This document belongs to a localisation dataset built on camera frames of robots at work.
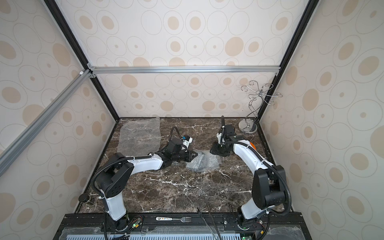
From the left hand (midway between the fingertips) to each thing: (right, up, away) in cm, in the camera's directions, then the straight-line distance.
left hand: (202, 155), depth 86 cm
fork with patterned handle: (-10, -31, -11) cm, 34 cm away
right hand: (+10, +2, +2) cm, 11 cm away
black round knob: (-59, -19, -13) cm, 63 cm away
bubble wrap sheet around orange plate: (-45, +10, +23) cm, 51 cm away
